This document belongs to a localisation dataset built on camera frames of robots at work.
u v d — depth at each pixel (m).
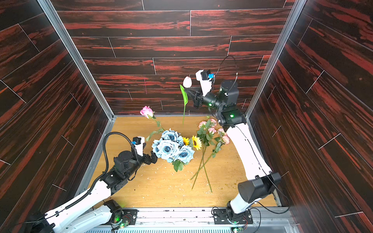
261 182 0.40
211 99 0.55
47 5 0.66
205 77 0.51
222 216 0.73
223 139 1.00
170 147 0.57
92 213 0.57
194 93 0.57
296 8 0.66
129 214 0.73
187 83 0.58
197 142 0.75
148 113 0.64
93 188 0.51
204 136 1.03
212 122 1.08
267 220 0.74
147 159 0.68
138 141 0.64
